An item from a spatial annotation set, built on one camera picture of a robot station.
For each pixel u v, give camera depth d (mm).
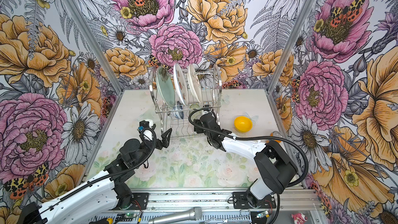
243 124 987
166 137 731
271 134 863
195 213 675
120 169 580
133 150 552
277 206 705
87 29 878
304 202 768
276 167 442
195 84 662
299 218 666
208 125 662
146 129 604
